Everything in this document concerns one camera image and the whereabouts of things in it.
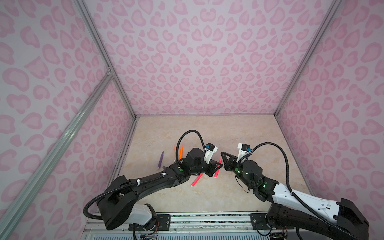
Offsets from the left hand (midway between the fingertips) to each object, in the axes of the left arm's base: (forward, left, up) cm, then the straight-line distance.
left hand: (222, 163), depth 75 cm
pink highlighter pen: (-4, +3, -4) cm, 6 cm away
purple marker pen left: (+12, +36, -17) cm, 42 cm away
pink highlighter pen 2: (-2, +13, -18) cm, 22 cm away
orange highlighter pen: (+17, +27, -18) cm, 37 cm away
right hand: (+3, +1, +4) cm, 5 cm away
